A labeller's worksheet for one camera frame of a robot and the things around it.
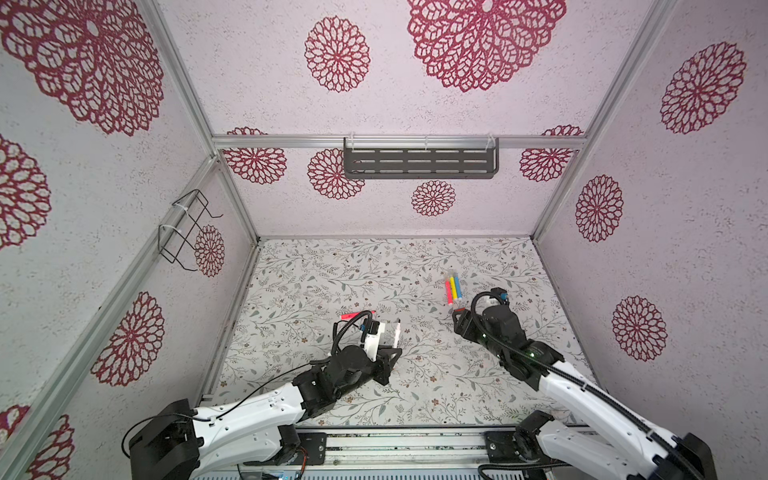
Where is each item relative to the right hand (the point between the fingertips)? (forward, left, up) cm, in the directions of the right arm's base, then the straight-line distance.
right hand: (461, 313), depth 80 cm
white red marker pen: (-8, +17, +2) cm, 19 cm away
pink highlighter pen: (+19, -1, -17) cm, 25 cm away
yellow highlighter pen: (+19, -2, -16) cm, 25 cm away
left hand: (-11, +17, -3) cm, 20 cm away
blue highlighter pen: (+19, -4, -16) cm, 26 cm away
